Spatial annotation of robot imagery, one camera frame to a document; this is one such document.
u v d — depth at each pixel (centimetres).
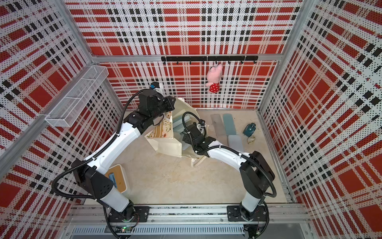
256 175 45
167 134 78
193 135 64
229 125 111
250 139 101
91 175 41
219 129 110
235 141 102
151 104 55
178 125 93
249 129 99
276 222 72
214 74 92
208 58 88
